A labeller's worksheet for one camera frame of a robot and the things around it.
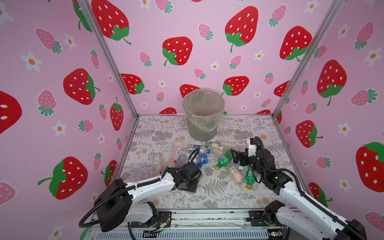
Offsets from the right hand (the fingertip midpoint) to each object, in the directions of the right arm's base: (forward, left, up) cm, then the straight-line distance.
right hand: (238, 149), depth 79 cm
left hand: (-17, +22, -16) cm, 32 cm away
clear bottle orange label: (-9, -1, -14) cm, 17 cm away
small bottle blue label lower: (0, +16, -13) cm, 21 cm away
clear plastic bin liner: (+36, +22, -3) cm, 43 cm away
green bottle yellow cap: (+1, +5, -14) cm, 15 cm away
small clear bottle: (-9, +46, -13) cm, 48 cm away
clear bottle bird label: (+8, +10, -13) cm, 18 cm away
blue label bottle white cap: (-3, -4, -15) cm, 16 cm away
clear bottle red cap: (+2, +36, -12) cm, 39 cm away
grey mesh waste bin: (+13, +24, -4) cm, 27 cm away
